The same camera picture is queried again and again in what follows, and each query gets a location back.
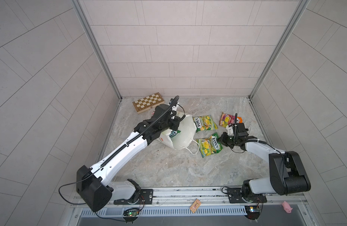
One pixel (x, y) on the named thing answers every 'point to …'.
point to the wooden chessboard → (147, 102)
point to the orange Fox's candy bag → (226, 120)
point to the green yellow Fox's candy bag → (204, 123)
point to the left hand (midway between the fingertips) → (181, 115)
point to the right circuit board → (253, 212)
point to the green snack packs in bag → (174, 133)
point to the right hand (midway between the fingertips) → (216, 138)
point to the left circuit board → (130, 214)
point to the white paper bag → (188, 128)
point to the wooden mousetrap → (195, 205)
